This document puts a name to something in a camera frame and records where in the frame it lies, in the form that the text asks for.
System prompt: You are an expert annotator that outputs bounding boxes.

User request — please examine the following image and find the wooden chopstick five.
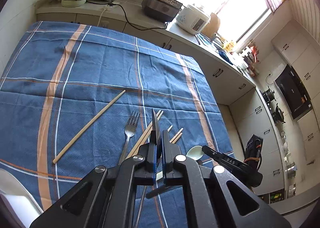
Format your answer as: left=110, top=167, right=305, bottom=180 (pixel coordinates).
left=172, top=132, right=183, bottom=143

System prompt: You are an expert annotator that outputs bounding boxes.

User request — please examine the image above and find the wooden chopstick four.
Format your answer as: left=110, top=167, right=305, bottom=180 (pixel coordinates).
left=170, top=128, right=183, bottom=143

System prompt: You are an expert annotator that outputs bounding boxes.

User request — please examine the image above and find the steel knife wooden handle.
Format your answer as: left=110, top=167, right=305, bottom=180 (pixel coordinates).
left=146, top=110, right=162, bottom=183

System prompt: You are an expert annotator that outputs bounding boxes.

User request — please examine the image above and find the cream ceramic spoon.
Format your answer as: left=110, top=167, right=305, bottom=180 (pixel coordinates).
left=155, top=145, right=203, bottom=182

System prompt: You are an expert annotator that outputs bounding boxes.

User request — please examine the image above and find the wooden chopstick one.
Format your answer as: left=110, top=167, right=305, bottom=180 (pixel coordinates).
left=125, top=109, right=162, bottom=160

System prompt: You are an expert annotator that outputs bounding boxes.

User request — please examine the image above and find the steel fork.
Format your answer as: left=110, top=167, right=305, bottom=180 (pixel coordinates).
left=117, top=110, right=141, bottom=228

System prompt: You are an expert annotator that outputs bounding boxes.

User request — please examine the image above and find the long wooden chopstick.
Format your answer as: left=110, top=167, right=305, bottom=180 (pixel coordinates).
left=53, top=90, right=126, bottom=164

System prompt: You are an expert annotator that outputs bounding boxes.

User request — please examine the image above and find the black wok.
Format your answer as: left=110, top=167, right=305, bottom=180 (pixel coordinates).
left=272, top=104, right=285, bottom=123

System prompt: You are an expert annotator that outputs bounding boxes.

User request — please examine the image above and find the black cooking pot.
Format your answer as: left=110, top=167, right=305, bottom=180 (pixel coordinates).
left=262, top=88, right=275, bottom=104

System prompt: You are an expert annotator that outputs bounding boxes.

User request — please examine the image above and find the black range hood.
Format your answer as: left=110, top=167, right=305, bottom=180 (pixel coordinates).
left=275, top=64, right=312, bottom=120

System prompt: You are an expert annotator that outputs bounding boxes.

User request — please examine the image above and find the blue plaid tablecloth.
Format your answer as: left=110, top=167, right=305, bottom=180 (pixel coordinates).
left=1, top=22, right=232, bottom=227

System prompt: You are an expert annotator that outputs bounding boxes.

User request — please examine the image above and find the wooden cutting board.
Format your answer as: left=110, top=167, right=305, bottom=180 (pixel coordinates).
left=201, top=13, right=220, bottom=40

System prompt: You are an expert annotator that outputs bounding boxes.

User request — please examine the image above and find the white rice cooker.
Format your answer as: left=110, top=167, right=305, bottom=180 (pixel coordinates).
left=176, top=4, right=211, bottom=35

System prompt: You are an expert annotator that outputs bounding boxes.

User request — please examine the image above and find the black air fryer appliance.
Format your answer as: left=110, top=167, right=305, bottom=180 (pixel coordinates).
left=141, top=0, right=183, bottom=23

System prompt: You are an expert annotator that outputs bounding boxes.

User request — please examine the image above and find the green plate with eggs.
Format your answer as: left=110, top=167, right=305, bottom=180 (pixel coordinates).
left=61, top=0, right=87, bottom=8

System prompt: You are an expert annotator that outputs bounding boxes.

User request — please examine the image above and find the black power cable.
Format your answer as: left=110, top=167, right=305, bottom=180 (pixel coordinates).
left=108, top=3, right=168, bottom=30

